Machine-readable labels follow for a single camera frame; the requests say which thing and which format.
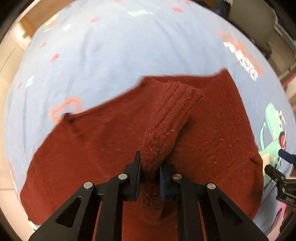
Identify dark red knit sweater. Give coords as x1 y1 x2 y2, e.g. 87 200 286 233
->
20 70 263 240

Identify cream wardrobe doors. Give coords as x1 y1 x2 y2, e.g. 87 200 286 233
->
1 1 70 240

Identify blue dinosaur print bedsheet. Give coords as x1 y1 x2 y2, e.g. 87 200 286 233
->
4 1 295 236

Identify grey office chair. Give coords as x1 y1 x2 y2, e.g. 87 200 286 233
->
227 0 296 61

